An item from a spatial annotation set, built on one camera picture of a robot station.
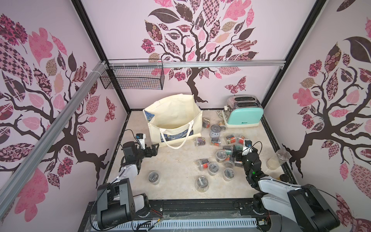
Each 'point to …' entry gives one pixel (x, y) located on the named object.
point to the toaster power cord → (220, 113)
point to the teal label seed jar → (228, 149)
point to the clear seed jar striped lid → (202, 184)
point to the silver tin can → (215, 130)
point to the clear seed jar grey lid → (153, 178)
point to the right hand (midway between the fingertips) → (242, 144)
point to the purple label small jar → (199, 141)
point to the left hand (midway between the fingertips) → (152, 146)
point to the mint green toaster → (243, 111)
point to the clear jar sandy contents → (277, 160)
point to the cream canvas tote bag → (174, 121)
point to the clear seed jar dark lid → (213, 169)
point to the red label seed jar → (215, 142)
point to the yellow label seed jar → (284, 177)
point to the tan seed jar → (222, 126)
